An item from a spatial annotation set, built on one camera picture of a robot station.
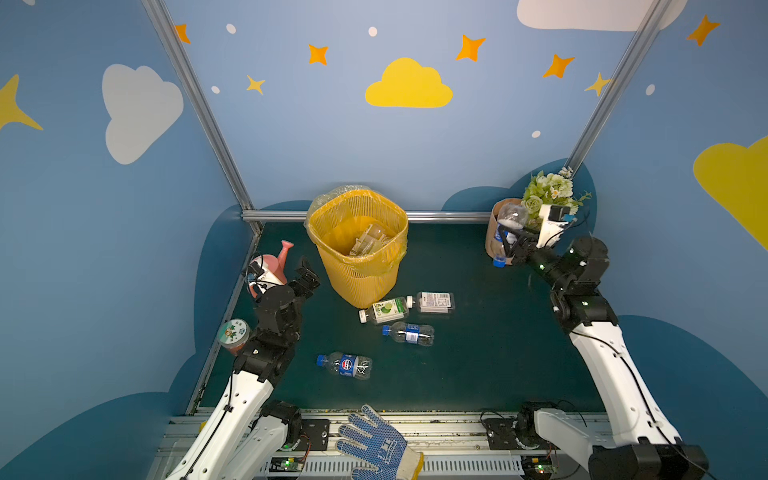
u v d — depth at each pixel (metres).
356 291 0.87
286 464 0.71
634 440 0.39
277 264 0.96
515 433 0.74
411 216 1.64
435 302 0.96
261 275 0.59
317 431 0.75
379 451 0.72
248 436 0.57
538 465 0.72
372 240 0.97
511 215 0.66
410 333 0.87
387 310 0.93
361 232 1.01
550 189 0.90
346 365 0.80
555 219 0.58
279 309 0.51
